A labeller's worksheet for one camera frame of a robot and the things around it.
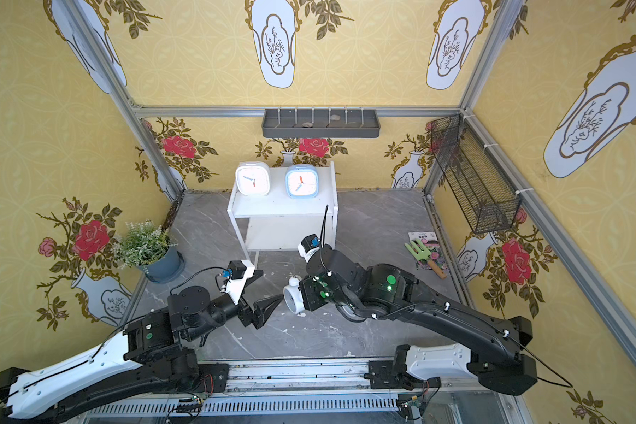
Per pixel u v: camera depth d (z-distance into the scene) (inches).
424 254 39.5
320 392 28.3
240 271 21.2
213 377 28.8
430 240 40.9
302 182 27.9
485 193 33.0
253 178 28.2
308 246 21.3
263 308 21.8
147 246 31.8
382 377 28.7
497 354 15.3
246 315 21.5
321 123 36.4
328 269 16.5
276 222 34.3
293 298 25.1
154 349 18.5
